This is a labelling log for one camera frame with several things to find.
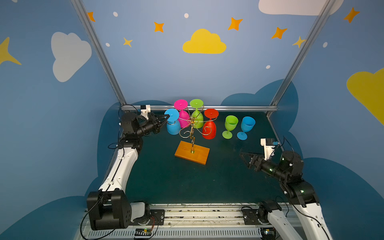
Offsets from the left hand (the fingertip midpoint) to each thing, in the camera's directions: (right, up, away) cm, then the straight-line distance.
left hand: (169, 114), depth 72 cm
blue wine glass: (+2, -4, +1) cm, 5 cm away
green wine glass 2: (+14, -2, +4) cm, 15 cm away
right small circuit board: (+49, -59, +1) cm, 77 cm away
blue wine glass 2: (+48, -4, +26) cm, 55 cm away
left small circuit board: (-13, -59, +1) cm, 60 cm away
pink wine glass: (+7, -2, +3) cm, 8 cm away
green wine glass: (+36, -3, +24) cm, 44 cm away
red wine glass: (+21, -7, +9) cm, 23 cm away
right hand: (+36, -18, -4) cm, 41 cm away
